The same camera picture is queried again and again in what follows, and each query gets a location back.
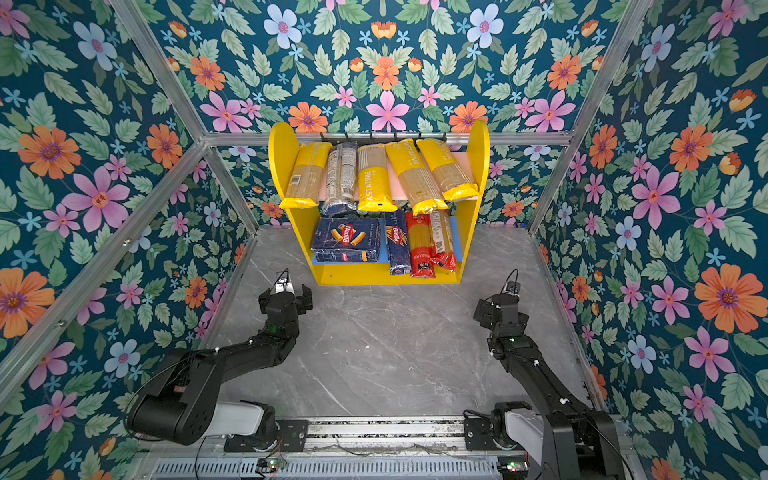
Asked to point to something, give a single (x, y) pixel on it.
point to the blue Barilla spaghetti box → (398, 242)
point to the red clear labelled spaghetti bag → (442, 250)
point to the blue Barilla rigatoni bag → (347, 240)
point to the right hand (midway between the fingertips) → (497, 306)
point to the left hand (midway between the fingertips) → (288, 280)
